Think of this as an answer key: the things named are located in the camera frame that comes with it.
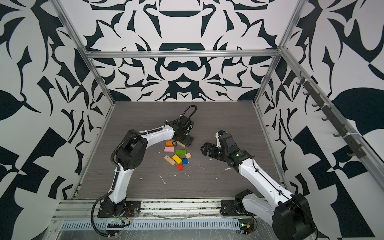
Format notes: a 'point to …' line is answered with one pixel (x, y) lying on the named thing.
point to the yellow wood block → (177, 159)
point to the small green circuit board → (247, 223)
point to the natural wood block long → (181, 144)
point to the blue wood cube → (185, 161)
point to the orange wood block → (169, 143)
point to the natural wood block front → (169, 159)
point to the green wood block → (181, 152)
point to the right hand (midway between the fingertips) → (207, 149)
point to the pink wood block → (169, 149)
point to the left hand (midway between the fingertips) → (187, 135)
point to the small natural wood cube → (188, 155)
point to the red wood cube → (180, 167)
